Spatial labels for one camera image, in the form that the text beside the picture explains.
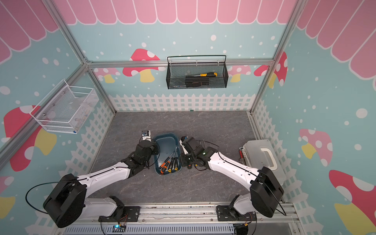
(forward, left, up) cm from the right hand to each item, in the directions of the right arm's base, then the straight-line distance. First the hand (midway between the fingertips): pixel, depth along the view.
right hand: (181, 159), depth 81 cm
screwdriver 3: (+8, +4, -7) cm, 12 cm away
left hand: (+11, +16, 0) cm, 20 cm away
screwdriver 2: (+3, +8, -9) cm, 13 cm away
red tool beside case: (+10, -38, -12) cm, 41 cm away
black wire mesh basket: (+54, -4, +19) cm, 57 cm away
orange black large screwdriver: (+1, -4, -11) cm, 12 cm away
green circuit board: (-30, +31, -15) cm, 46 cm away
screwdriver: (+1, +7, -10) cm, 12 cm away
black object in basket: (+39, -10, +23) cm, 46 cm away
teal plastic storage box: (+14, +10, -5) cm, 18 cm away
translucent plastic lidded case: (+3, -46, -2) cm, 46 cm away
